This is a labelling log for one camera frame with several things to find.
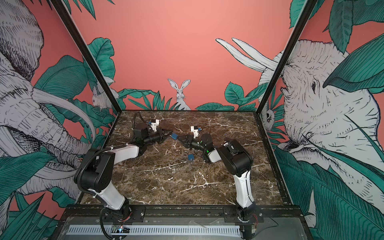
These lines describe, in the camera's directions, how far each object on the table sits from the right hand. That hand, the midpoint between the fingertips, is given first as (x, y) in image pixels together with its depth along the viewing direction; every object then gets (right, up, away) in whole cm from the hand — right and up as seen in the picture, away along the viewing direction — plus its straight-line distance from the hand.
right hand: (175, 139), depth 85 cm
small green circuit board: (-24, -41, -15) cm, 50 cm away
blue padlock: (+9, -12, +11) cm, 19 cm away
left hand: (-1, +6, +2) cm, 6 cm away
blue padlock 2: (-1, +2, +3) cm, 4 cm away
